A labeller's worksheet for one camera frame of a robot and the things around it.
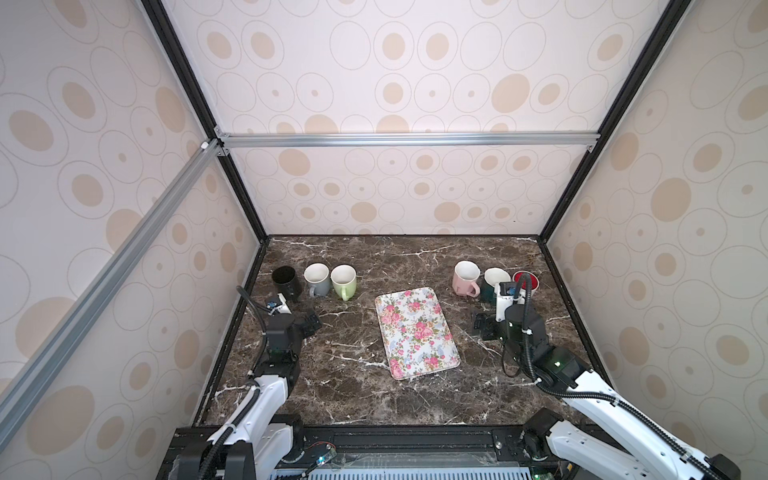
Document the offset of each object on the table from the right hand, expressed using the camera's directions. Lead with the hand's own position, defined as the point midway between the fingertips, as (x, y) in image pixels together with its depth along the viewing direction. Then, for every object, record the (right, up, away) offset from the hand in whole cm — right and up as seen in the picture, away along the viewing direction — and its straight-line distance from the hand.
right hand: (490, 305), depth 77 cm
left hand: (-50, -1, +8) cm, 50 cm away
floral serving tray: (-18, -12, +15) cm, 26 cm away
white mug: (+21, +5, +20) cm, 29 cm away
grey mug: (-50, +7, +22) cm, 55 cm away
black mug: (-61, +6, +20) cm, 64 cm away
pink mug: (-2, +6, +18) cm, 19 cm away
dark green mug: (+7, +7, +17) cm, 20 cm away
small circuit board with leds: (-40, -35, -6) cm, 54 cm away
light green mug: (-41, +5, +20) cm, 46 cm away
